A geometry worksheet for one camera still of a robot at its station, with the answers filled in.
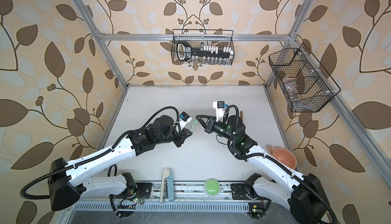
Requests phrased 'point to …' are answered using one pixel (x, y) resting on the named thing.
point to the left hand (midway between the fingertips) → (191, 130)
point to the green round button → (212, 187)
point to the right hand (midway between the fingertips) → (196, 120)
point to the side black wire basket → (306, 85)
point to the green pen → (194, 123)
